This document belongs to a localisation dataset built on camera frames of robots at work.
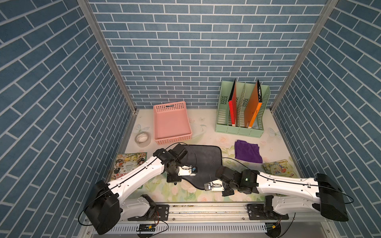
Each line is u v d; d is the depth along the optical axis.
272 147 1.01
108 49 0.87
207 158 0.93
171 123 1.15
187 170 0.68
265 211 0.66
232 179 0.58
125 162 0.91
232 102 0.87
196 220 0.73
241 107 1.16
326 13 0.72
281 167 0.89
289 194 0.47
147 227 0.72
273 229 0.70
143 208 0.60
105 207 0.39
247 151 0.94
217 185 0.65
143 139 1.01
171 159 0.57
